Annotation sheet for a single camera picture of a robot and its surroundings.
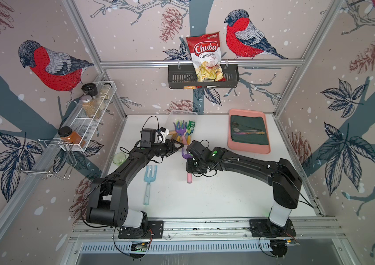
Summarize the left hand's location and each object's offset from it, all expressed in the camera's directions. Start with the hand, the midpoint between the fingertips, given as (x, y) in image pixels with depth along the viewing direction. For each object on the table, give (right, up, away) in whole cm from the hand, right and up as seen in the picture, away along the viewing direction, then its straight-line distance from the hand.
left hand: (183, 144), depth 83 cm
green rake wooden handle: (+3, +6, +23) cm, 25 cm away
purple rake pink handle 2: (-3, +8, +24) cm, 26 cm away
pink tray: (+39, -4, +22) cm, 45 cm away
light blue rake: (-20, -20, +6) cm, 29 cm away
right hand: (+1, -13, -2) cm, 13 cm away
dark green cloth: (+44, +7, +29) cm, 53 cm away
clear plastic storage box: (-8, +18, +38) cm, 42 cm away
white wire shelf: (-48, +11, -8) cm, 49 cm away
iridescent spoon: (+52, +5, +27) cm, 58 cm away
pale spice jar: (-42, +28, +2) cm, 51 cm away
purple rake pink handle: (+3, -17, -5) cm, 18 cm away
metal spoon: (+36, +11, +31) cm, 49 cm away
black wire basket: (0, +39, +12) cm, 40 cm away
